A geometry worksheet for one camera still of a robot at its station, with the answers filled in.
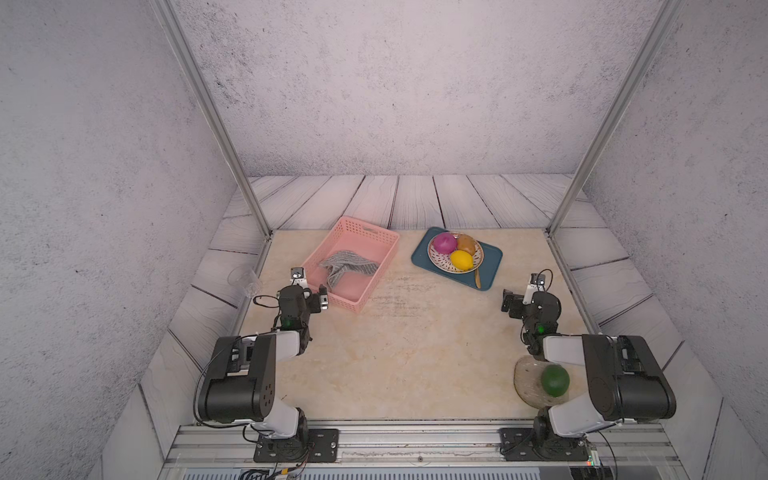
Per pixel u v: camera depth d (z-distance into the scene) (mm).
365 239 1173
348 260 1065
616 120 885
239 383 448
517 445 718
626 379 454
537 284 791
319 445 730
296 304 721
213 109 867
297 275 801
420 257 1122
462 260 1078
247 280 1020
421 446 742
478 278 1065
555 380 797
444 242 1082
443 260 1111
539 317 726
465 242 1111
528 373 847
